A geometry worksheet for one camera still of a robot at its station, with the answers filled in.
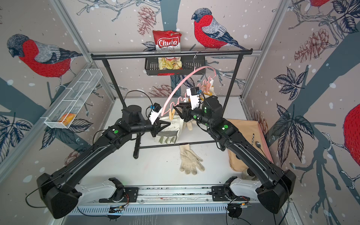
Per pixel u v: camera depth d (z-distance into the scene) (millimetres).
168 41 815
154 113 588
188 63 949
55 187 380
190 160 856
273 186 375
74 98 782
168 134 727
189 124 794
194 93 550
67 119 653
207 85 744
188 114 555
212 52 528
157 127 591
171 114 611
